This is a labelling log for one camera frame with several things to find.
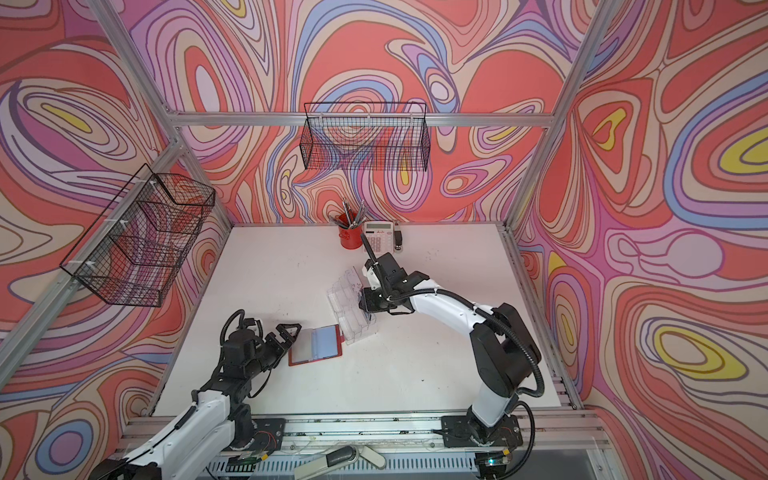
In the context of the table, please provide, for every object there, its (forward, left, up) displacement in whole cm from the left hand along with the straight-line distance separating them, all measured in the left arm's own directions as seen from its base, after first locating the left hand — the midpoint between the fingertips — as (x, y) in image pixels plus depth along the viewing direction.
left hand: (300, 332), depth 86 cm
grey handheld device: (-30, -14, 0) cm, 33 cm away
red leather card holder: (-2, -3, -4) cm, 6 cm away
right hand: (+5, -20, +4) cm, 21 cm away
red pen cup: (+36, -12, +1) cm, 38 cm away
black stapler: (+37, -29, +1) cm, 47 cm away
